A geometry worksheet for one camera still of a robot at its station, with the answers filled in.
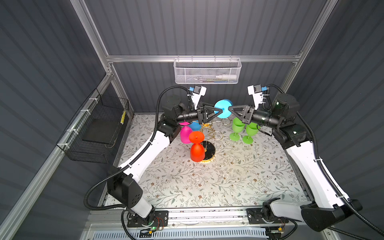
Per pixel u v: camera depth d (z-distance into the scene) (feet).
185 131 2.66
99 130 2.53
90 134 2.32
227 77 2.99
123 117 2.72
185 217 2.47
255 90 1.73
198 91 1.81
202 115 1.83
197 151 2.44
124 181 1.34
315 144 1.42
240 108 1.86
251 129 2.97
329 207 1.23
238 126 3.02
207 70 4.05
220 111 1.90
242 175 2.86
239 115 1.89
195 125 2.91
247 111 1.71
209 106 1.93
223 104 1.94
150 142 1.60
